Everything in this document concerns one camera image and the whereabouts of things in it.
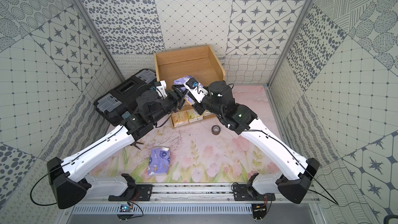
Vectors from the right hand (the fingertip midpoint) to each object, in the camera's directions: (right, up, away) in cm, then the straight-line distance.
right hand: (191, 94), depth 65 cm
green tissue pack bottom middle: (-2, -13, +30) cm, 33 cm away
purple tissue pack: (-18, -35, +15) cm, 42 cm away
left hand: (-1, +4, -1) cm, 4 cm away
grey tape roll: (+13, -21, +31) cm, 40 cm away
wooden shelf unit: (+4, +20, +24) cm, 31 cm away
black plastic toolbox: (-43, -4, +23) cm, 49 cm away
